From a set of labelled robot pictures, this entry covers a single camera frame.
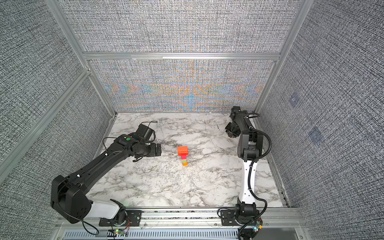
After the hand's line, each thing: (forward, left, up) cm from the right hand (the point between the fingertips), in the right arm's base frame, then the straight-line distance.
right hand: (231, 133), depth 106 cm
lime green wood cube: (-21, +33, +1) cm, 39 cm away
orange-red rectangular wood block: (-15, +34, +1) cm, 37 cm away
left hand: (-23, +48, +13) cm, 55 cm away
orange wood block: (-23, +32, 0) cm, 40 cm away
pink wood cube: (-19, +33, +1) cm, 38 cm away
